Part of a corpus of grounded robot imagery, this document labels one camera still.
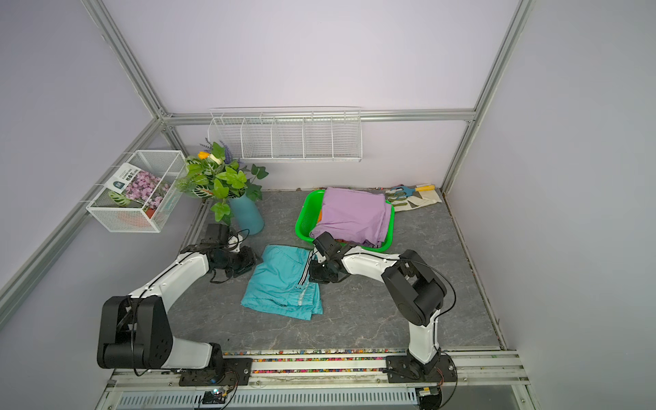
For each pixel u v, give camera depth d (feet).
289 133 3.21
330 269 2.32
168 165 2.49
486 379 2.42
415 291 1.59
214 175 2.65
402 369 2.42
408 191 3.92
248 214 3.25
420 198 3.84
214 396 2.36
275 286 2.85
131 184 2.40
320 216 3.33
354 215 3.34
